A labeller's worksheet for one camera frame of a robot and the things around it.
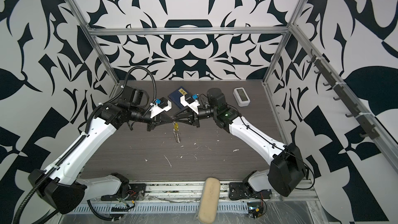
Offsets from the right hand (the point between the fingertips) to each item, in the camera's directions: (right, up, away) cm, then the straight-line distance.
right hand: (176, 118), depth 65 cm
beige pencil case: (+14, -37, +4) cm, 40 cm away
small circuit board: (+35, -42, +7) cm, 55 cm away
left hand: (-2, 0, +3) cm, 4 cm away
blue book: (-7, +9, +48) cm, 49 cm away
